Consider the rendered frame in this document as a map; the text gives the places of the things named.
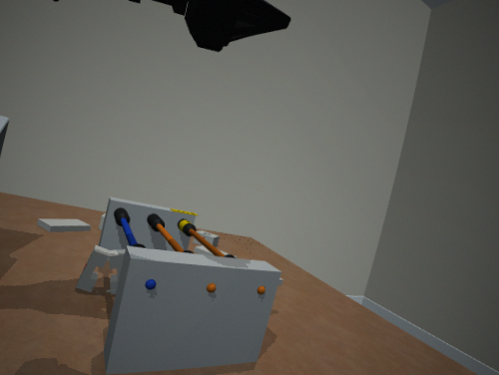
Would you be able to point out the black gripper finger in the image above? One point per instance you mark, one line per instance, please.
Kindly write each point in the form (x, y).
(254, 17)

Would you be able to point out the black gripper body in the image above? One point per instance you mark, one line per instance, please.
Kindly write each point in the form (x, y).
(208, 21)

